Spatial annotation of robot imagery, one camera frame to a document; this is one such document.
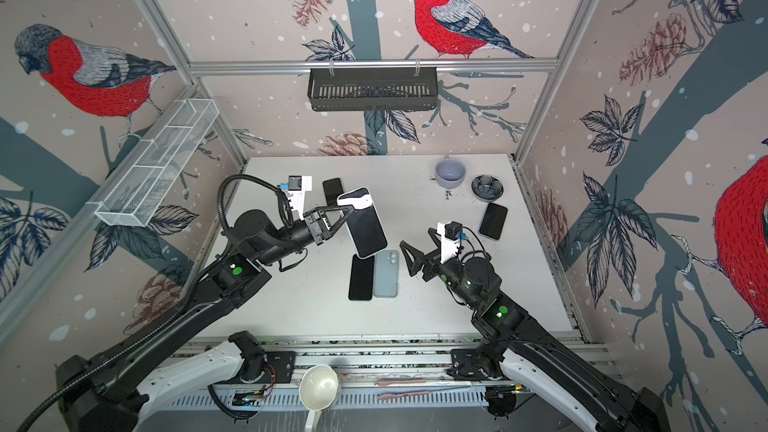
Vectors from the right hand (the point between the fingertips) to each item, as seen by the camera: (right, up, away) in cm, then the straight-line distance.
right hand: (412, 241), depth 71 cm
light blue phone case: (-7, -14, +19) cm, 24 cm away
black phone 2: (-14, -15, +17) cm, 26 cm away
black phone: (+31, +1, +33) cm, 45 cm away
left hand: (-14, +8, -12) cm, 20 cm away
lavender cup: (+18, +18, +42) cm, 49 cm away
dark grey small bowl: (+30, +12, +37) cm, 50 cm away
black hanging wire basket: (-12, +49, +35) cm, 61 cm away
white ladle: (-23, -35, -1) cm, 42 cm away
